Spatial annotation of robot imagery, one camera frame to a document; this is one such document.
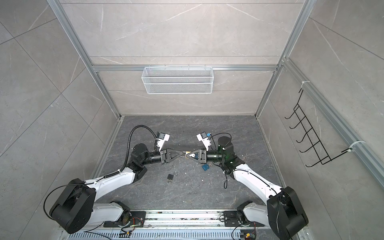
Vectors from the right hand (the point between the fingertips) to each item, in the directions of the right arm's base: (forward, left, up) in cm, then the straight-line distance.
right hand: (188, 156), depth 71 cm
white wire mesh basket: (+55, +7, +7) cm, 56 cm away
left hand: (+1, +3, +2) cm, 4 cm away
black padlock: (-2, +12, -22) cm, 25 cm away
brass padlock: (+1, 0, +2) cm, 2 cm away
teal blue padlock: (+4, -10, -22) cm, 24 cm away
